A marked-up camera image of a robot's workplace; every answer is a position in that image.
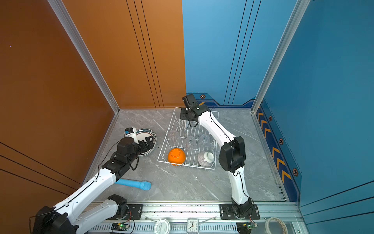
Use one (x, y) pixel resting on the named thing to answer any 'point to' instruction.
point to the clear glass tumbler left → (175, 137)
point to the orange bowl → (176, 156)
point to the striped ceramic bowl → (205, 159)
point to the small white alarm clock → (192, 225)
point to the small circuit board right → (245, 227)
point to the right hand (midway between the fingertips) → (183, 114)
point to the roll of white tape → (273, 218)
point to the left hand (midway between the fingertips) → (148, 137)
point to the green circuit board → (120, 226)
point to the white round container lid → (162, 226)
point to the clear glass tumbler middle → (190, 142)
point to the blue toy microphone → (144, 185)
